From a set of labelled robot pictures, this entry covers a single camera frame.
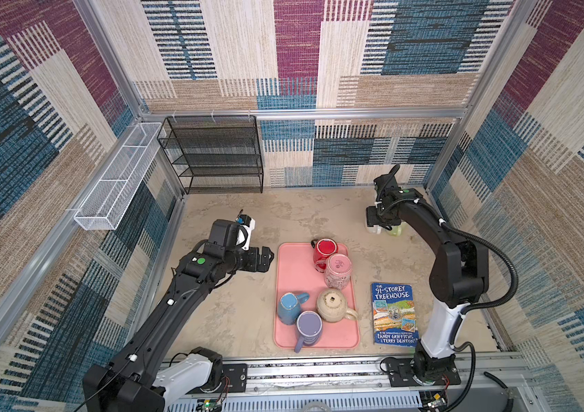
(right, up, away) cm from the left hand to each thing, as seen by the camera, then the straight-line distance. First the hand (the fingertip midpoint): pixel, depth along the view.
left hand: (260, 250), depth 77 cm
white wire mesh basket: (-41, +14, -5) cm, 43 cm away
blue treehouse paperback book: (+41, -21, +6) cm, 47 cm away
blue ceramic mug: (+9, -16, -1) cm, 19 cm away
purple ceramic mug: (+14, -22, -2) cm, 26 cm away
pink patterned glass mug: (+24, -7, +5) cm, 25 cm away
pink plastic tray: (+24, -27, +4) cm, 36 cm away
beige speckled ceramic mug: (+21, -17, +1) cm, 27 cm away
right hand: (+40, +8, +17) cm, 45 cm away
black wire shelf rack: (-23, +36, +32) cm, 53 cm away
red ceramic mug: (+20, -1, +14) cm, 24 cm away
